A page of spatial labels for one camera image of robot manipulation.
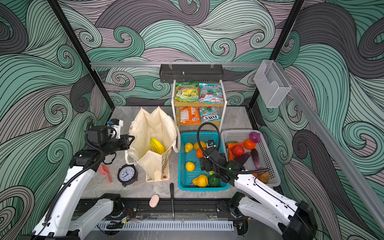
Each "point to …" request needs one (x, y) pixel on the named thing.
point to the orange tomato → (249, 144)
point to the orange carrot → (231, 156)
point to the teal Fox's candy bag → (208, 114)
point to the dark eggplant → (255, 155)
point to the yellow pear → (201, 181)
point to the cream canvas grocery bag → (155, 134)
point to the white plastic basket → (266, 160)
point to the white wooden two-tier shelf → (175, 104)
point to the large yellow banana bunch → (156, 146)
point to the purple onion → (255, 136)
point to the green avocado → (213, 181)
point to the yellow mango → (196, 146)
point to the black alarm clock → (127, 174)
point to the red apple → (237, 150)
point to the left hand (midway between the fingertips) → (134, 136)
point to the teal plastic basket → (190, 177)
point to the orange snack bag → (190, 115)
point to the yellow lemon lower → (190, 166)
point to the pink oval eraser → (154, 201)
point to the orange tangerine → (200, 153)
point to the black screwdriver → (171, 192)
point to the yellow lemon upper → (188, 147)
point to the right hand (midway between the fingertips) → (209, 158)
